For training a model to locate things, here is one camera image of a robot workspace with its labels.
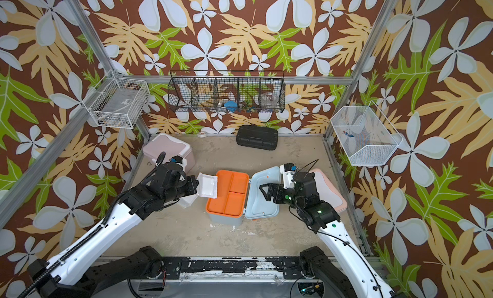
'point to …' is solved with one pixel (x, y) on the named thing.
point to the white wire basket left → (119, 103)
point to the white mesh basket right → (367, 136)
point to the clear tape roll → (202, 134)
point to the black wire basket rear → (227, 90)
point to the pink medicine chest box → (173, 147)
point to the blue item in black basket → (231, 106)
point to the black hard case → (257, 137)
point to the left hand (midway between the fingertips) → (201, 180)
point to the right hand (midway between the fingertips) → (265, 187)
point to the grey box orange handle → (239, 195)
